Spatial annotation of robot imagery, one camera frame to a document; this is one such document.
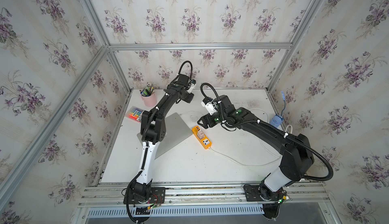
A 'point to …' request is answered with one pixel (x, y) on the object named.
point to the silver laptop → (177, 131)
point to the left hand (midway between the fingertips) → (190, 97)
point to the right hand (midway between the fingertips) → (205, 119)
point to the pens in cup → (148, 91)
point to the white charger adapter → (200, 134)
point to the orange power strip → (204, 142)
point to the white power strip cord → (242, 163)
